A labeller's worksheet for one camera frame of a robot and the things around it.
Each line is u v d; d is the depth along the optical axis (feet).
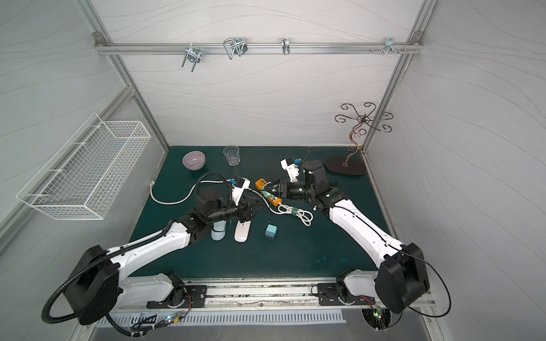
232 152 3.73
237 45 2.51
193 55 2.56
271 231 2.89
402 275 1.32
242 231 2.90
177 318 2.25
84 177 2.25
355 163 3.59
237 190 2.22
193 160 3.60
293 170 2.31
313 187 1.95
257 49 2.61
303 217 3.03
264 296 2.46
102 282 1.30
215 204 2.03
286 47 2.57
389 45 2.51
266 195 2.36
